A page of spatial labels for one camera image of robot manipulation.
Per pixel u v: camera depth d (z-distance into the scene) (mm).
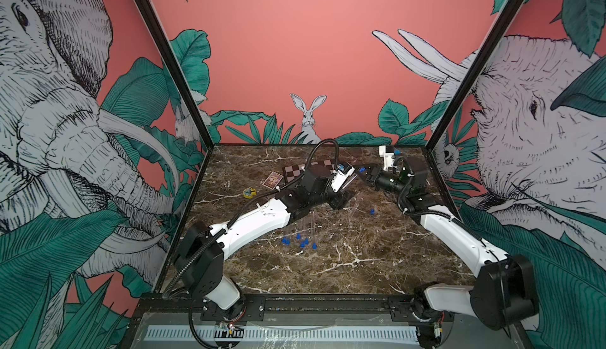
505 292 409
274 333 703
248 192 1016
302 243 882
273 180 1067
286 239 888
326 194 658
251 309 736
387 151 730
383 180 690
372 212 970
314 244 881
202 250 404
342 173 660
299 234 907
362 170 747
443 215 539
